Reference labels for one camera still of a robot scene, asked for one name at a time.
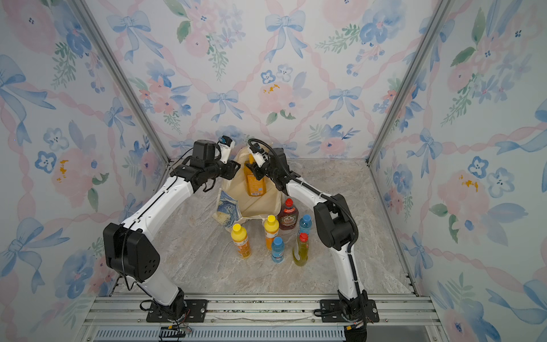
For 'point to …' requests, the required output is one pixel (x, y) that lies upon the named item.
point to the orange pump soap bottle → (256, 187)
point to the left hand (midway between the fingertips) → (237, 162)
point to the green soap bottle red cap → (303, 247)
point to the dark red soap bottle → (288, 216)
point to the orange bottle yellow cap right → (271, 229)
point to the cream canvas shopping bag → (270, 204)
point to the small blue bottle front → (278, 250)
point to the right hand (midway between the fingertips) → (252, 159)
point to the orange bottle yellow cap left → (240, 238)
